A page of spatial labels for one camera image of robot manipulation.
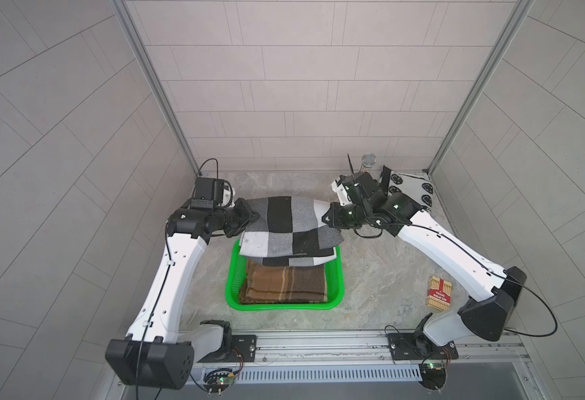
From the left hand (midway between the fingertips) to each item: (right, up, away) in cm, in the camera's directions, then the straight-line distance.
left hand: (263, 210), depth 72 cm
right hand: (+17, -2, -1) cm, 17 cm away
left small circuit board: (-11, -45, -7) cm, 47 cm away
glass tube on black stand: (+33, +16, +10) cm, 38 cm away
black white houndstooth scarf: (+60, +6, +33) cm, 69 cm away
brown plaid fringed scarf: (0, -24, +7) cm, 25 cm away
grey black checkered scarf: (+8, -6, -1) cm, 10 cm away
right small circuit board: (+48, -46, -4) cm, 66 cm away
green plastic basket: (+22, -23, +5) cm, 32 cm away
